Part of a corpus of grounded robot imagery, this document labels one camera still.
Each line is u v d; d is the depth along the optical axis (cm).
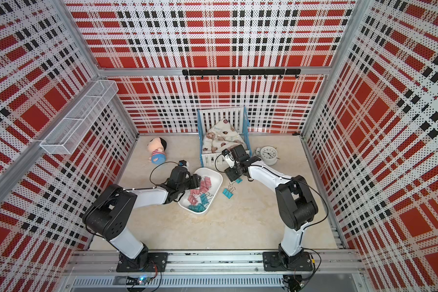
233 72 89
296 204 48
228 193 93
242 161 72
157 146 105
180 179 77
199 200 91
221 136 117
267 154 105
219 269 73
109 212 48
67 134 70
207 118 111
